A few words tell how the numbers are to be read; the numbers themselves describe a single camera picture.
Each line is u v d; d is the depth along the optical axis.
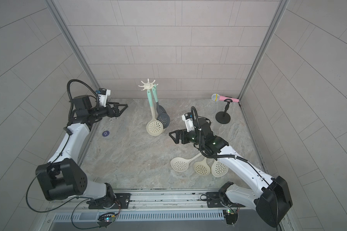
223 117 1.05
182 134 0.64
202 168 0.81
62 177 0.41
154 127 0.85
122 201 0.71
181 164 0.83
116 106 0.67
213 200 0.71
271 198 0.37
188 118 0.65
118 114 0.69
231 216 0.68
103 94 0.68
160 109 0.91
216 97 0.89
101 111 0.67
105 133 0.96
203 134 0.55
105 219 0.65
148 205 0.71
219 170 0.80
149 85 0.71
